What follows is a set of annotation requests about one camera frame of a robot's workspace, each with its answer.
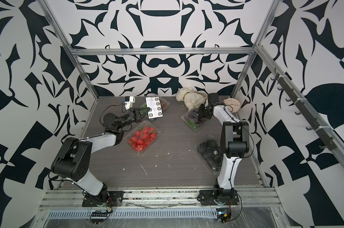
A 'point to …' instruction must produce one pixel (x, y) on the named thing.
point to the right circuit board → (223, 214)
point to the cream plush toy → (193, 99)
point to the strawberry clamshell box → (142, 136)
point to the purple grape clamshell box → (193, 120)
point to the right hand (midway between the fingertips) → (198, 109)
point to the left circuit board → (98, 216)
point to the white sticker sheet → (155, 110)
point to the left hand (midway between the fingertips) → (148, 107)
